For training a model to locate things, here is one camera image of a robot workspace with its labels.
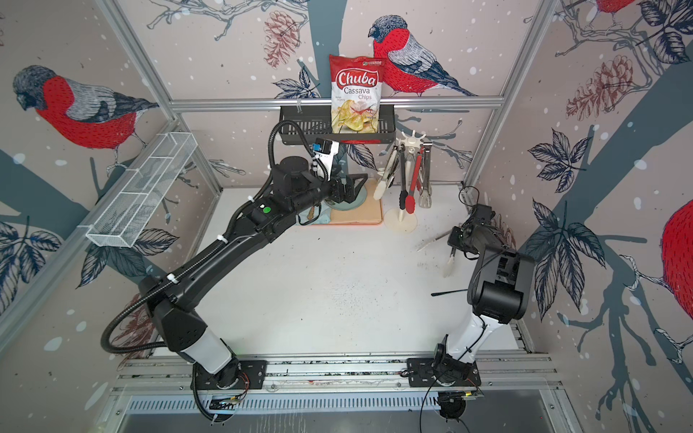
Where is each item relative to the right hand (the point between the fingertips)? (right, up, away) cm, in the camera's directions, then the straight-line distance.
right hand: (455, 237), depth 98 cm
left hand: (-37, +21, -32) cm, 53 cm away
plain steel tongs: (-3, -6, -3) cm, 7 cm away
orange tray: (-32, +9, +13) cm, 35 cm away
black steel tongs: (-21, +15, -10) cm, 28 cm away
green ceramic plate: (-42, +12, +5) cm, 44 cm away
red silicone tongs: (-18, +20, -15) cm, 30 cm away
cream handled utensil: (-14, +14, -10) cm, 22 cm away
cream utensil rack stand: (-22, +7, +12) cm, 26 cm away
